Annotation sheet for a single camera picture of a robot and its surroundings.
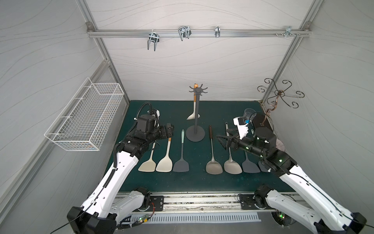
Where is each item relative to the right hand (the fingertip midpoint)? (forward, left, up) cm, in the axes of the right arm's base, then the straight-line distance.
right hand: (222, 133), depth 67 cm
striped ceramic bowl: (+9, -42, -27) cm, 50 cm away
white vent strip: (-31, +20, -29) cm, 47 cm away
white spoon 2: (-5, +31, -30) cm, 43 cm away
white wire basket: (+2, +66, +3) cm, 66 cm away
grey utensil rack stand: (+17, +13, -29) cm, 36 cm away
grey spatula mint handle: (-17, -12, +6) cm, 22 cm away
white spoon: (+20, +15, -13) cm, 28 cm away
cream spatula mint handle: (-7, +40, -27) cm, 48 cm away
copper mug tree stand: (+27, -33, -4) cm, 43 cm away
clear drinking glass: (+34, -27, -26) cm, 51 cm away
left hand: (+4, +28, -3) cm, 28 cm away
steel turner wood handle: (-6, +2, -28) cm, 29 cm away
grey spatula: (-6, +21, -27) cm, 34 cm away
